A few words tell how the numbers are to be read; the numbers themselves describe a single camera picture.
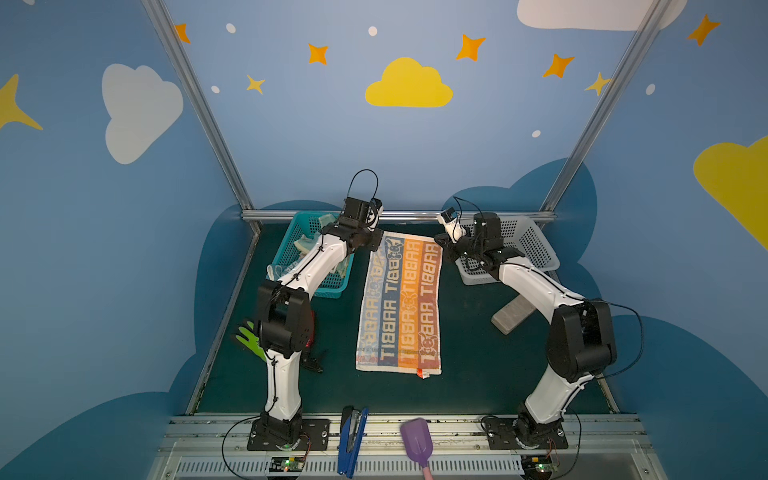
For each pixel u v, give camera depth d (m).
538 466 0.71
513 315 0.93
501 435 0.75
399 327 0.94
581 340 0.48
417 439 0.73
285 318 0.53
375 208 0.82
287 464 0.71
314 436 0.74
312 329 0.90
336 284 0.91
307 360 0.84
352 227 0.73
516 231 1.15
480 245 0.70
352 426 0.75
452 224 0.77
